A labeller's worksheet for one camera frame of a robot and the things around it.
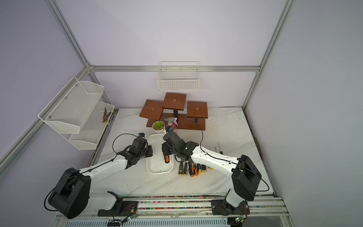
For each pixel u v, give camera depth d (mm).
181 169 860
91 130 925
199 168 860
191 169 856
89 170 471
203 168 860
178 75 1039
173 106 920
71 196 414
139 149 687
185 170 859
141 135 814
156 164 888
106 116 981
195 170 857
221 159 477
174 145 594
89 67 907
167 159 777
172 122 949
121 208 705
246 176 425
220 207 735
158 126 981
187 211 732
